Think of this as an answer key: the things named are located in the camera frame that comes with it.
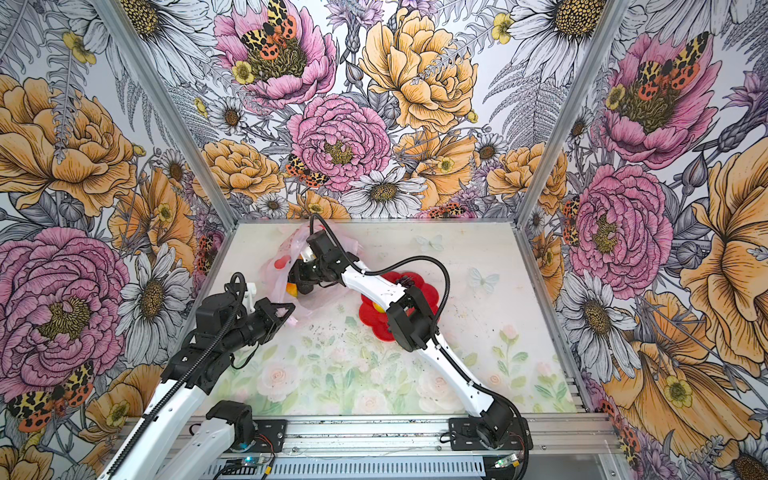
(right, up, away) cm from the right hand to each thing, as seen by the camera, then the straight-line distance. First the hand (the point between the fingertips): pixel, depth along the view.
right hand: (288, 283), depth 93 cm
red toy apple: (+27, -8, +3) cm, 28 cm away
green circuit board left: (-2, -39, -21) cm, 45 cm away
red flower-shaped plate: (+27, -12, +1) cm, 29 cm away
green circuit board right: (+59, -39, -21) cm, 74 cm away
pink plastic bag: (-1, +11, +2) cm, 11 cm away
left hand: (+8, -6, -17) cm, 20 cm away
